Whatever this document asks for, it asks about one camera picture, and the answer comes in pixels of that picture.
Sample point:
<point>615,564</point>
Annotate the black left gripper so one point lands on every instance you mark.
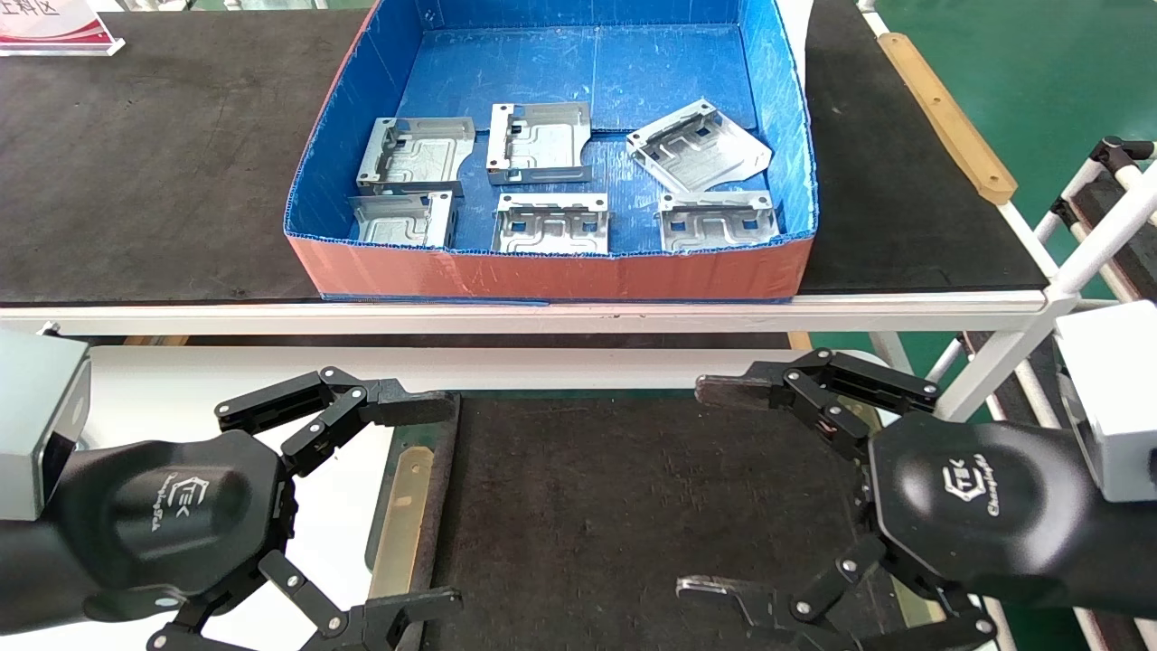
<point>172,506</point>

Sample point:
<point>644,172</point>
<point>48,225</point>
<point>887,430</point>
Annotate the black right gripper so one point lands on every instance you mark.
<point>985,506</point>

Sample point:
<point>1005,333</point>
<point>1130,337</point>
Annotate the galvanized metal bracket plate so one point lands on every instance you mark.
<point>398,221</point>
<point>551,239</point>
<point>425,154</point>
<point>696,154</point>
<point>714,239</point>
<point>547,140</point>

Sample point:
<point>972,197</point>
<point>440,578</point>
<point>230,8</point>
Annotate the blue corrugated plastic box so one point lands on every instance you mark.
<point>542,271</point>

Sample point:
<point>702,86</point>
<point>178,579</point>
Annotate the short tan wooden strip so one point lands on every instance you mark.
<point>402,506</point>

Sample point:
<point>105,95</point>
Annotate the small black work mat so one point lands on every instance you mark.
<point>587,506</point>

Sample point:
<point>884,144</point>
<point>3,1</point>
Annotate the black foam rack pad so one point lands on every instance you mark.
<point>1098,203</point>

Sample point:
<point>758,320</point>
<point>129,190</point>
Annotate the long tan wooden strip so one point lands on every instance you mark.
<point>949,117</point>

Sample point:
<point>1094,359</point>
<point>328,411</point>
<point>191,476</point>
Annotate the large black table mat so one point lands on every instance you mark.
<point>136,181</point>

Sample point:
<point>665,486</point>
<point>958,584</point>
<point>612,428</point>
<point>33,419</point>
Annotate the red and white sign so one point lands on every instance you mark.
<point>54,27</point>

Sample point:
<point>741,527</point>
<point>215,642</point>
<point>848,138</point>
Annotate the white metal table frame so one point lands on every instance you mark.
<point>542,318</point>

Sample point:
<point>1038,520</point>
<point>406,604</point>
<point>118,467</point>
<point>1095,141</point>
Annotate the light grey right wrist camera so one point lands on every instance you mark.
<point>1116,398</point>

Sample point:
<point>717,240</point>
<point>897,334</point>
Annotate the light grey wrist camera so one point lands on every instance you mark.
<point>36,416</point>
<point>1116,398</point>

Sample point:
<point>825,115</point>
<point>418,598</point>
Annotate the light grey left wrist camera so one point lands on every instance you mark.
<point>36,416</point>

